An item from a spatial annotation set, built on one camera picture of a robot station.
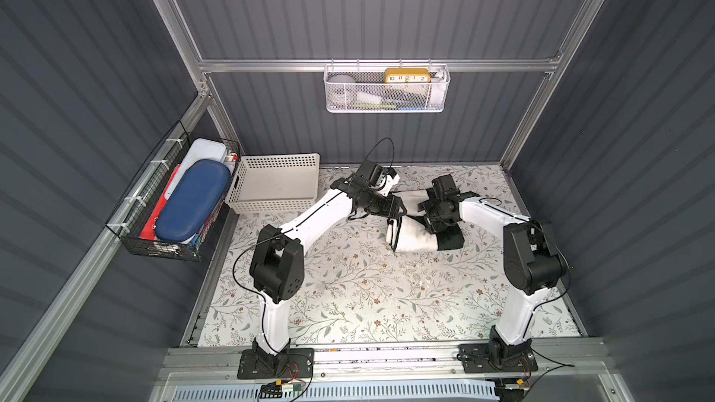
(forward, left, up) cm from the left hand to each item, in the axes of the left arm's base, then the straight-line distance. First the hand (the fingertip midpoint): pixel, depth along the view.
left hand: (404, 214), depth 85 cm
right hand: (+8, -9, -10) cm, 16 cm away
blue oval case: (-7, +54, +16) cm, 57 cm away
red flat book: (-14, +63, +14) cm, 66 cm away
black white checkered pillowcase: (-1, -3, -9) cm, 10 cm away
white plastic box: (+9, +59, +18) cm, 63 cm away
